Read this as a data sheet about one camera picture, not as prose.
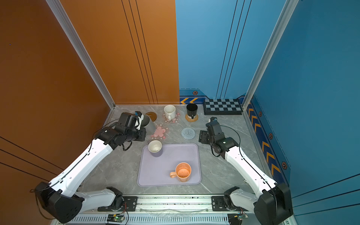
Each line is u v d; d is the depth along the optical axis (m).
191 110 1.06
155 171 0.88
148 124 0.73
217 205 0.72
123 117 0.57
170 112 1.04
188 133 1.02
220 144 0.55
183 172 0.83
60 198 0.37
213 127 0.60
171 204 0.76
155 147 0.92
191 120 1.09
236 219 0.70
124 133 0.55
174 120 1.09
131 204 0.74
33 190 0.39
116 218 0.71
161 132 1.03
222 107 1.16
